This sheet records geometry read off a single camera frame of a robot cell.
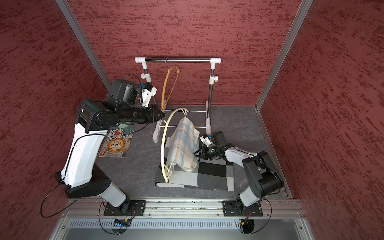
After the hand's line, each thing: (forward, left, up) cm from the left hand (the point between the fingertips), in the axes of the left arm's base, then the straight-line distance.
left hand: (161, 118), depth 58 cm
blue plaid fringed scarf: (-4, -7, -17) cm, 19 cm away
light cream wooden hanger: (+16, -8, -12) cm, 21 cm away
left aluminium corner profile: (+48, +51, -16) cm, 72 cm away
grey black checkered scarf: (-9, -25, -40) cm, 48 cm away
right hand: (-1, -13, -35) cm, 37 cm away
